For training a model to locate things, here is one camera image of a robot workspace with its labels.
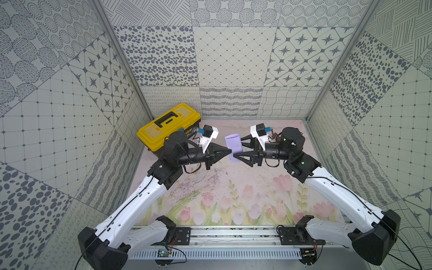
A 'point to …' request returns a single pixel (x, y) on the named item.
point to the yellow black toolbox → (181, 118)
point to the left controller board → (163, 252)
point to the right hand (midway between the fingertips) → (235, 149)
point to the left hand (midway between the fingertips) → (229, 146)
